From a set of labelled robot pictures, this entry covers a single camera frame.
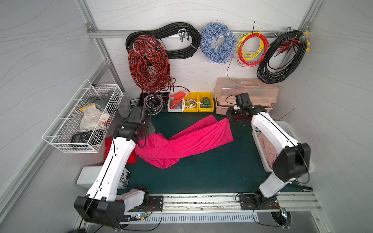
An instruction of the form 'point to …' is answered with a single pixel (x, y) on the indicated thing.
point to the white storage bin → (179, 108)
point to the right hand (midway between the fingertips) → (226, 113)
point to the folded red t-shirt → (131, 159)
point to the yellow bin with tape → (194, 95)
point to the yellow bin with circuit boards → (209, 95)
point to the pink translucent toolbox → (264, 91)
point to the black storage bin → (153, 103)
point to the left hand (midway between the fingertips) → (149, 127)
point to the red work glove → (178, 98)
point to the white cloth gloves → (92, 118)
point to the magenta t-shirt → (158, 151)
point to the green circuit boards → (206, 103)
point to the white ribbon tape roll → (190, 103)
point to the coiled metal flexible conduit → (153, 111)
